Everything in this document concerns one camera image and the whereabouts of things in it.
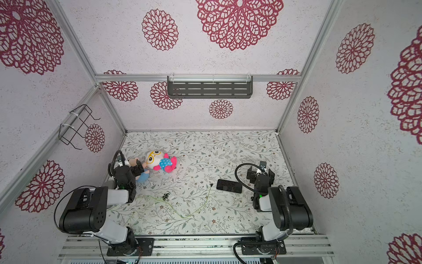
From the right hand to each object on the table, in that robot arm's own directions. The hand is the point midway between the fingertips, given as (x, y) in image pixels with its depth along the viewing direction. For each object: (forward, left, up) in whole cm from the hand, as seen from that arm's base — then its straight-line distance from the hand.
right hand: (261, 166), depth 91 cm
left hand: (0, +74, +2) cm, 74 cm away
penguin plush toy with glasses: (+4, +61, -1) cm, 61 cm away
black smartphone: (-9, +18, -7) cm, 21 cm away
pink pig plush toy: (-7, +66, -2) cm, 66 cm away
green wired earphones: (-17, +52, -6) cm, 55 cm away
